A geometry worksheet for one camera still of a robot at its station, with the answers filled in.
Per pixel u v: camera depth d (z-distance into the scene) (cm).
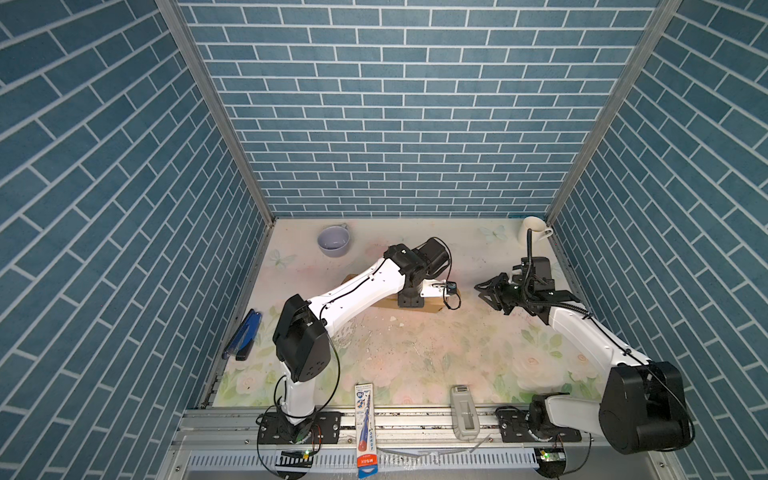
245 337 87
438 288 72
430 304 73
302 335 45
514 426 74
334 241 109
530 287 67
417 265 59
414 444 72
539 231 106
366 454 69
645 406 41
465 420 71
